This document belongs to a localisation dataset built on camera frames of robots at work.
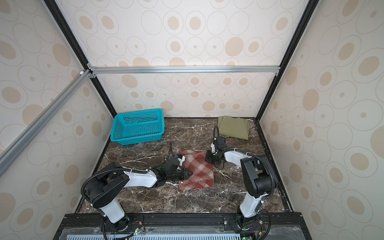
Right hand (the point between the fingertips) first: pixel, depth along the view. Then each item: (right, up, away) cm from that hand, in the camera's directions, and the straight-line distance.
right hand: (206, 159), depth 95 cm
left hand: (-7, -6, -9) cm, 13 cm away
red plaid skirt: (-6, -2, -3) cm, 7 cm away
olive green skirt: (+21, +21, +17) cm, 34 cm away
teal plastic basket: (-51, +21, +18) cm, 58 cm away
